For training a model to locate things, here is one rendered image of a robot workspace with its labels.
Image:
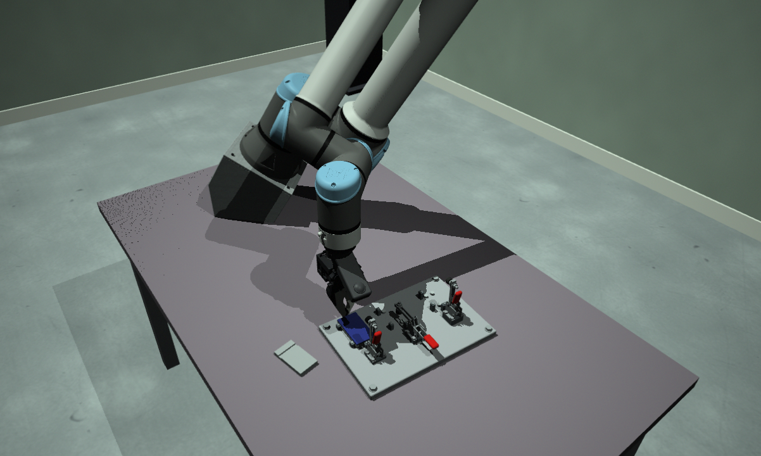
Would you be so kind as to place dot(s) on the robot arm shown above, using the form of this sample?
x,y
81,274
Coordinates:
x,y
311,126

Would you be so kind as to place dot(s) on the toggle clamp with red handle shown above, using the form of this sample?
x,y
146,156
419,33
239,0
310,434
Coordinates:
x,y
414,334

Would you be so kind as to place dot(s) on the blue flat blank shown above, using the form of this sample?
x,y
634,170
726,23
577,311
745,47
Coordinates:
x,y
355,328

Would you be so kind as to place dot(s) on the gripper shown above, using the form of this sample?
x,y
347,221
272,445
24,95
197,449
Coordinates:
x,y
335,289

